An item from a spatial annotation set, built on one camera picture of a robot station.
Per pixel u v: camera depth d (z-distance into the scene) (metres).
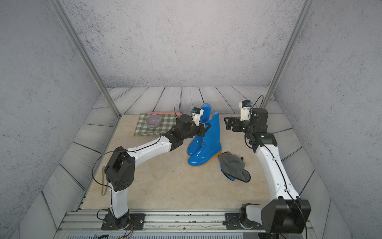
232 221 0.73
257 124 0.56
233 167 0.88
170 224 0.73
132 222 0.72
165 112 1.22
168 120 1.17
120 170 0.49
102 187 0.83
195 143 0.99
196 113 0.74
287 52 0.85
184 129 0.66
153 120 1.12
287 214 0.39
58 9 0.70
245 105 0.65
